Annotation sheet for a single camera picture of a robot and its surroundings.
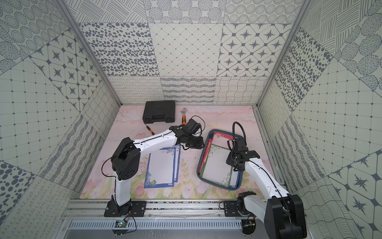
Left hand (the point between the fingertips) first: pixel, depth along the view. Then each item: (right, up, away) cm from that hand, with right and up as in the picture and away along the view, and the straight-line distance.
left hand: (209, 149), depth 84 cm
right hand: (+14, -9, +1) cm, 16 cm away
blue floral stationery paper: (-29, -13, +5) cm, 32 cm away
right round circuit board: (+18, -35, -12) cm, 42 cm away
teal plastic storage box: (-1, +1, +12) cm, 12 cm away
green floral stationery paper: (+4, -12, +2) cm, 13 cm away
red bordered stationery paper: (+8, +3, +15) cm, 17 cm away
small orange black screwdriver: (-42, +10, +22) cm, 48 cm away
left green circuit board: (-45, -34, -12) cm, 58 cm away
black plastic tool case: (-39, +23, +33) cm, 56 cm away
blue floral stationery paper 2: (-19, -10, +7) cm, 23 cm away
